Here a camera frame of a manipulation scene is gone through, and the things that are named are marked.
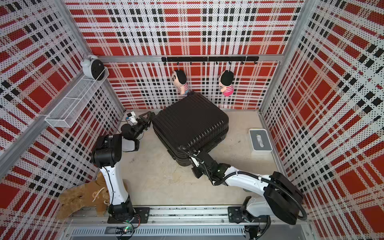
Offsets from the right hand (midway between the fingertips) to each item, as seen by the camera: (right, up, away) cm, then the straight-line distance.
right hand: (196, 163), depth 83 cm
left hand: (-28, +30, +12) cm, 42 cm away
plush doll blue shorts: (-11, +51, +8) cm, 52 cm away
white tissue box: (+41, +11, +12) cm, 44 cm away
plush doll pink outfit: (+19, +50, +12) cm, 55 cm away
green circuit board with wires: (-32, -28, -14) cm, 44 cm away
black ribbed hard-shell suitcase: (-2, +24, +3) cm, 24 cm away
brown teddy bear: (-51, -13, -10) cm, 54 cm away
